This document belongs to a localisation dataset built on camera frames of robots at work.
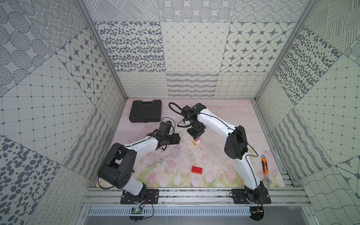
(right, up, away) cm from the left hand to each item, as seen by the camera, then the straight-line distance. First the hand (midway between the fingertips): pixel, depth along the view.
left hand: (180, 139), depth 90 cm
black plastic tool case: (-27, +18, +15) cm, 36 cm away
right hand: (+12, +2, -3) cm, 12 cm away
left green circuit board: (-22, -34, -19) cm, 44 cm away
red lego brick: (+10, -17, -8) cm, 21 cm away
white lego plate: (+12, -1, 0) cm, 12 cm away
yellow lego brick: (+10, -4, +2) cm, 11 cm away
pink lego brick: (+11, 0, -2) cm, 11 cm away
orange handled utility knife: (+52, -16, -7) cm, 55 cm away
